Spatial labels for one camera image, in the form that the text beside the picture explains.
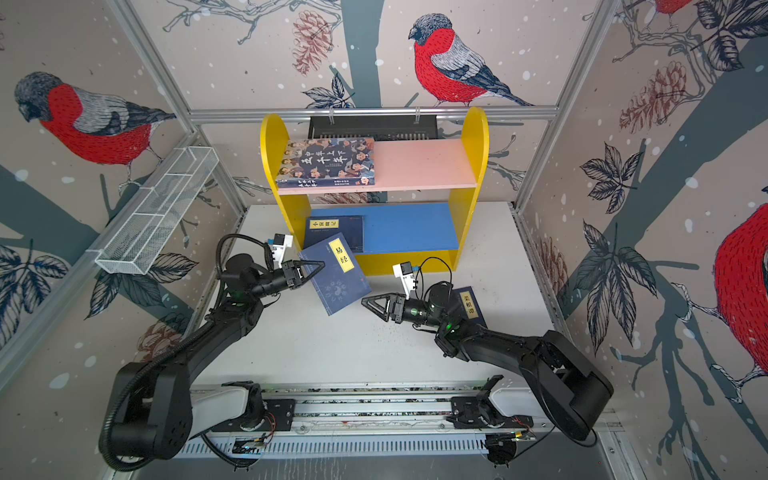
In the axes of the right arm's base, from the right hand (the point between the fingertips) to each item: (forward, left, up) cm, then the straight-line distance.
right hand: (365, 308), depth 72 cm
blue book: (+28, +18, -2) cm, 33 cm away
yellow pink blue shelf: (+58, -14, -22) cm, 64 cm away
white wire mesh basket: (+20, +57, +13) cm, 62 cm away
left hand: (+8, +12, +5) cm, 15 cm away
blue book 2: (+7, +7, +1) cm, 10 cm away
